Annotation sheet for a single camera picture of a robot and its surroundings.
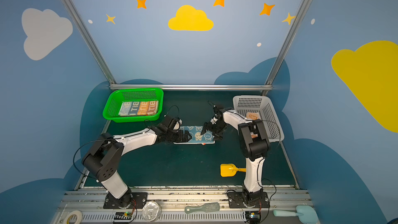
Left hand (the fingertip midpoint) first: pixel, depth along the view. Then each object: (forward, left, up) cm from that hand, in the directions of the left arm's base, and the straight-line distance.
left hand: (185, 136), depth 92 cm
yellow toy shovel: (-18, -25, -4) cm, 31 cm away
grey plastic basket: (+28, -39, -2) cm, 48 cm away
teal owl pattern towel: (+1, -7, -4) cm, 8 cm away
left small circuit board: (-40, +28, -9) cm, 49 cm away
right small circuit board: (-39, -35, -8) cm, 53 cm away
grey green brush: (-36, -13, -3) cm, 38 cm away
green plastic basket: (+21, +53, 0) cm, 57 cm away
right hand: (+2, -14, -1) cm, 14 cm away
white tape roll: (-40, +46, -3) cm, 61 cm away
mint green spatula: (-38, -59, -4) cm, 70 cm away
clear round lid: (-38, +12, 0) cm, 40 cm away
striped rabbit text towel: (+25, +31, -4) cm, 40 cm away
